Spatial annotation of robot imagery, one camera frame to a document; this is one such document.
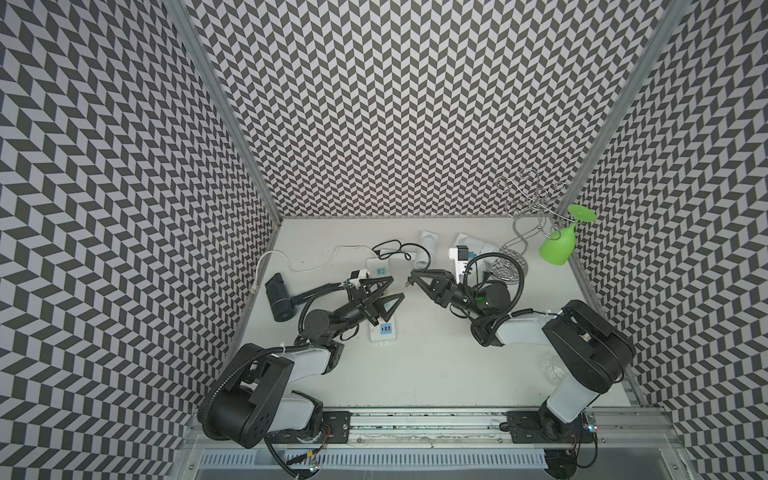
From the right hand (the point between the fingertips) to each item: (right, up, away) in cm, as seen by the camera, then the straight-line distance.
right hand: (410, 280), depth 71 cm
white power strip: (-7, -17, +15) cm, 24 cm away
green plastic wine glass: (+43, +8, +13) cm, 45 cm away
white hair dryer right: (+24, +8, +30) cm, 39 cm away
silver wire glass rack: (+32, +21, +9) cm, 40 cm away
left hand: (-3, -2, -3) cm, 5 cm away
